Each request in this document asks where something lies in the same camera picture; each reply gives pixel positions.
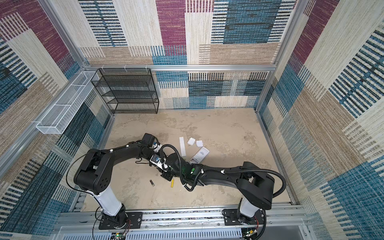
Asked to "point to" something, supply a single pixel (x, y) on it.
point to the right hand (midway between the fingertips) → (161, 166)
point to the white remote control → (199, 156)
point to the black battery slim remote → (152, 183)
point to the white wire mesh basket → (56, 120)
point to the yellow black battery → (172, 183)
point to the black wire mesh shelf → (128, 91)
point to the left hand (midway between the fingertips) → (168, 162)
